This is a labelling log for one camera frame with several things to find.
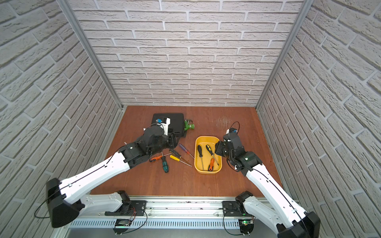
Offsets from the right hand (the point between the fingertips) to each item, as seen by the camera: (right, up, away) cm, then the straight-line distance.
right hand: (220, 145), depth 78 cm
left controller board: (-49, -36, -8) cm, 62 cm away
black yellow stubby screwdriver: (-3, -7, +15) cm, 17 cm away
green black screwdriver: (-32, -13, +9) cm, 36 cm away
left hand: (-20, +7, -6) cm, 22 cm away
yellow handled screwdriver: (-24, -11, +12) cm, 29 cm away
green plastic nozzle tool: (-18, +11, +30) cm, 37 cm away
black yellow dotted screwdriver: (-24, -9, +14) cm, 29 cm away
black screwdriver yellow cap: (-10, -7, +15) cm, 19 cm away
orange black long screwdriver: (-4, -14, +8) cm, 17 cm away
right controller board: (+12, -38, -7) cm, 41 cm away
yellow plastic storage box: (-6, -12, +13) cm, 19 cm away
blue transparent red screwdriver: (-20, -6, +17) cm, 27 cm away
